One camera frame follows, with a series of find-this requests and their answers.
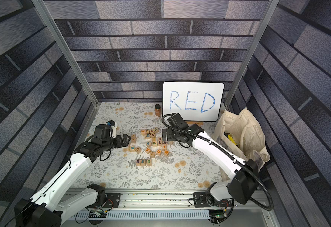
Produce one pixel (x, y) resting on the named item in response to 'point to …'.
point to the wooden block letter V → (155, 129)
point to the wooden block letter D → (149, 162)
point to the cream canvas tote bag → (239, 135)
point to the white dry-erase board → (195, 101)
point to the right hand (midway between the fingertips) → (170, 132)
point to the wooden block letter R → (138, 162)
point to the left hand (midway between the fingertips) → (124, 137)
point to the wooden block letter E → (143, 162)
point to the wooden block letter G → (137, 149)
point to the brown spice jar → (158, 110)
